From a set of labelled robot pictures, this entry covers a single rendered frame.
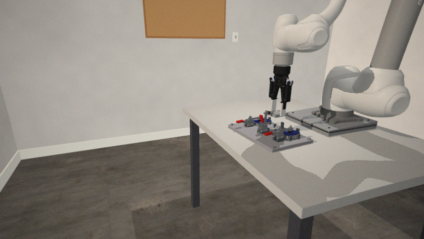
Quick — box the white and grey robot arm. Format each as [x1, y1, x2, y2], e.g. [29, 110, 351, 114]
[273, 0, 424, 124]

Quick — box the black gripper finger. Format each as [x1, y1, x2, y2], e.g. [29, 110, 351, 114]
[269, 77, 280, 111]
[279, 78, 293, 116]

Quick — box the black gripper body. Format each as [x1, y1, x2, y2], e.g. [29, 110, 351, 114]
[273, 66, 291, 86]

